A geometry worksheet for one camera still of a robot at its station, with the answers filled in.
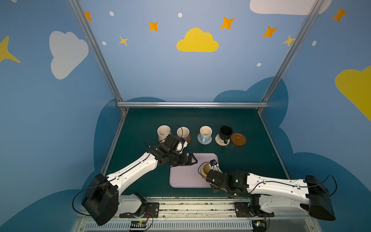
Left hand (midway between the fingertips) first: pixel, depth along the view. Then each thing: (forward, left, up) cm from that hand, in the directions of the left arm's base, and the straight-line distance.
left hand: (191, 160), depth 78 cm
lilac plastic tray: (-3, +2, -14) cm, 15 cm away
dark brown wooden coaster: (+22, 0, -12) cm, 25 cm away
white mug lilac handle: (+24, +5, -6) cm, 25 cm away
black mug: (+24, -24, -7) cm, 35 cm away
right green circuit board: (-28, -35, -16) cm, 48 cm away
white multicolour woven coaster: (+20, -21, -13) cm, 32 cm away
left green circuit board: (-28, +27, -16) cm, 42 cm away
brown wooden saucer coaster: (+24, -35, -14) cm, 45 cm away
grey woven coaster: (+21, -7, -11) cm, 25 cm away
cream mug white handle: (+26, +19, -8) cm, 33 cm away
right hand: (-8, -12, -7) cm, 16 cm away
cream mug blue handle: (+21, -10, -4) cm, 24 cm away
